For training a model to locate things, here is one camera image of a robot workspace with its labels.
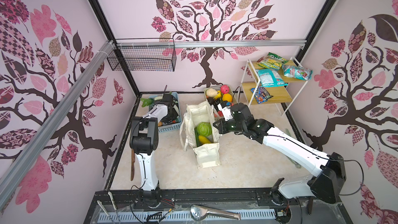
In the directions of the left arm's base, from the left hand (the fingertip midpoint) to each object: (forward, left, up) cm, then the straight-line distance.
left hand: (173, 118), depth 102 cm
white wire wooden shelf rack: (+7, -47, +28) cm, 55 cm away
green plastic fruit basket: (+12, -42, +5) cm, 44 cm away
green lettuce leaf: (+8, +18, +7) cm, 21 cm away
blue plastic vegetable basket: (+3, -3, +18) cm, 18 cm away
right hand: (-17, -25, +21) cm, 37 cm away
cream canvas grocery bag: (-31, -22, +14) cm, 41 cm away
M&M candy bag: (+8, -57, +15) cm, 60 cm away
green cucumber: (-15, -16, +1) cm, 22 cm away
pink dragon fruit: (+21, -36, +7) cm, 42 cm away
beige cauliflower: (+18, -26, +6) cm, 33 cm away
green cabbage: (-12, -21, +7) cm, 25 cm away
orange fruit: (+14, -37, +6) cm, 40 cm away
